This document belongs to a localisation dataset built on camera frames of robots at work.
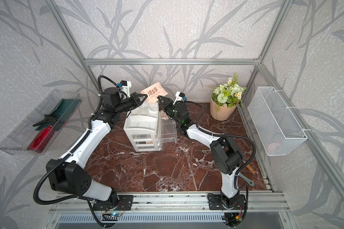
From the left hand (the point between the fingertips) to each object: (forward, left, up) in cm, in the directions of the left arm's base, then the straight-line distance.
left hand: (147, 96), depth 74 cm
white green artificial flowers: (+7, -46, -5) cm, 46 cm away
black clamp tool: (-14, +45, -2) cm, 47 cm away
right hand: (+2, -4, -3) cm, 6 cm away
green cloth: (-8, +42, -4) cm, 43 cm away
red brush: (-26, +41, -2) cm, 48 cm away
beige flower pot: (+11, -49, -26) cm, 57 cm away
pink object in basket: (-22, -64, -14) cm, 69 cm away
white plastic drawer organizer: (-7, +5, -17) cm, 19 cm away
